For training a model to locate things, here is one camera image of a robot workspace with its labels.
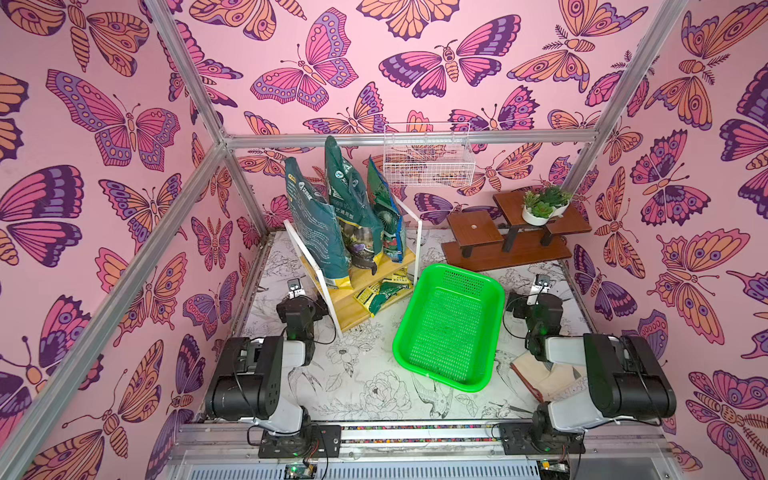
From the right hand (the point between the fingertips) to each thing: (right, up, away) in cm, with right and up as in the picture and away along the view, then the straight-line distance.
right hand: (524, 290), depth 93 cm
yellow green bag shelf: (-46, -1, 0) cm, 46 cm away
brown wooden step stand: (0, +17, +17) cm, 24 cm away
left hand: (-68, -1, +1) cm, 68 cm away
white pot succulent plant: (+2, +25, -6) cm, 26 cm away
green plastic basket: (-23, -11, 0) cm, 26 cm away
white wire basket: (-28, +47, +13) cm, 56 cm away
